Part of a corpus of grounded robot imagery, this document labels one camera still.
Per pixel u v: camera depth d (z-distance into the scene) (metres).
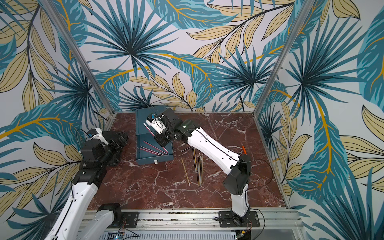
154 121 0.63
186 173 0.88
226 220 0.73
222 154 0.47
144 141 0.84
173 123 0.56
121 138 0.67
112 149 0.65
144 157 0.72
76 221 0.44
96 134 0.64
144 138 0.86
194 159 0.95
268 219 0.77
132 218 0.73
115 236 0.72
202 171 0.90
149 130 0.72
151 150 0.82
